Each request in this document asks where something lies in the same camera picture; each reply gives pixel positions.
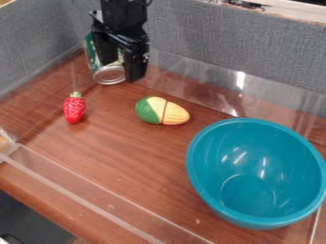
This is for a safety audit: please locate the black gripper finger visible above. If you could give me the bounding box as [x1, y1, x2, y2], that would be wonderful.
[92, 31, 118, 66]
[122, 46, 149, 82]

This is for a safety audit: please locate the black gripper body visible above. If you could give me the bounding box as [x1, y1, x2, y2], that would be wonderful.
[90, 9, 149, 51]

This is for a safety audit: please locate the yellow green toy corn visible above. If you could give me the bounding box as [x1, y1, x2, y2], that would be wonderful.
[134, 96, 189, 125]

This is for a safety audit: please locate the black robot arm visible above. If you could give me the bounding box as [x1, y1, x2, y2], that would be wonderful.
[90, 0, 149, 82]

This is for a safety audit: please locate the teal blue plastic bowl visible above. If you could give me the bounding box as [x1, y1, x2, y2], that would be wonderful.
[185, 118, 326, 230]

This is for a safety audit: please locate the green Del Monte can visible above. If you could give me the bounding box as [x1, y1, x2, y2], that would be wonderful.
[84, 33, 124, 85]

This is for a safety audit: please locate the red toy strawberry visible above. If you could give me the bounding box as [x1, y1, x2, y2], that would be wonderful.
[64, 91, 86, 124]

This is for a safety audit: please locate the clear acrylic barrier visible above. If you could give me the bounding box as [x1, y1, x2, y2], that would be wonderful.
[0, 128, 213, 244]

